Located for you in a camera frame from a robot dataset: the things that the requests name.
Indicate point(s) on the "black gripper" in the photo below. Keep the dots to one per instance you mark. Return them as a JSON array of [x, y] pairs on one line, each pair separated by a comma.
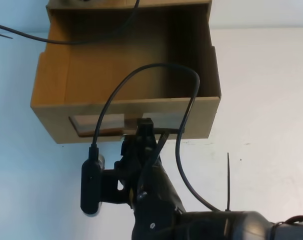
[[156, 205]]

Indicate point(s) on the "cardboard shoebox drawer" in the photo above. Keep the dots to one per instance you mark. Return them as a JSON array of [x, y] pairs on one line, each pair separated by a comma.
[[73, 82]]

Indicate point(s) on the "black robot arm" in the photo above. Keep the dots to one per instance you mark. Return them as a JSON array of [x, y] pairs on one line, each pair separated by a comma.
[[237, 225]]

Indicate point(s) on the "black zip tie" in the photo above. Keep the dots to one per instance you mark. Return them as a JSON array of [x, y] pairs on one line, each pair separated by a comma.
[[228, 183]]

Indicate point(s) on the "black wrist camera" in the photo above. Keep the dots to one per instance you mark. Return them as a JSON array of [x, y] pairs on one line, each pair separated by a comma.
[[98, 185]]

